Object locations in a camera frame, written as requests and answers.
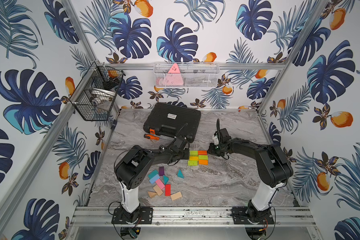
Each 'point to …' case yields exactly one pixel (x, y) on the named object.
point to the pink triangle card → (174, 77)
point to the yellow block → (193, 158)
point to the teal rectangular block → (152, 174)
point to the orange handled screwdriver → (150, 136)
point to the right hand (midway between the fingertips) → (209, 151)
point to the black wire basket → (95, 96)
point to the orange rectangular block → (203, 162)
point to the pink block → (160, 183)
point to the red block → (168, 190)
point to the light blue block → (154, 178)
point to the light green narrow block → (203, 157)
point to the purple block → (161, 170)
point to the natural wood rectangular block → (176, 195)
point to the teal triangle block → (180, 174)
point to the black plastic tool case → (168, 119)
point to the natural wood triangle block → (151, 194)
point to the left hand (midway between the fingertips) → (188, 152)
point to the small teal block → (165, 179)
